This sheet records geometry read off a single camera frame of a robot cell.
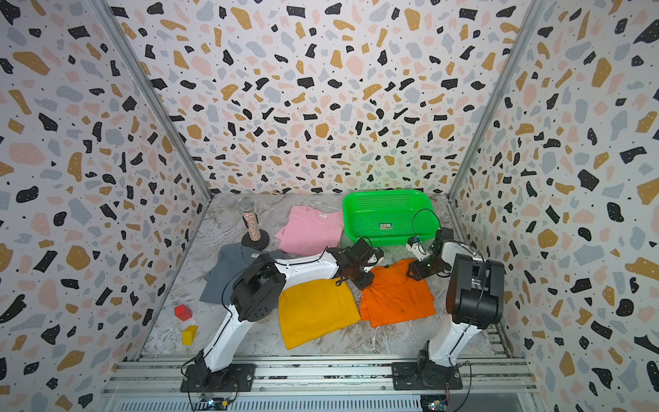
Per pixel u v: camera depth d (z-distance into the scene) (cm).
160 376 75
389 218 113
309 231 109
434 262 78
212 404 70
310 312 86
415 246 90
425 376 69
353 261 75
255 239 98
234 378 73
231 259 97
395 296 90
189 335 81
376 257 80
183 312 82
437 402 71
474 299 50
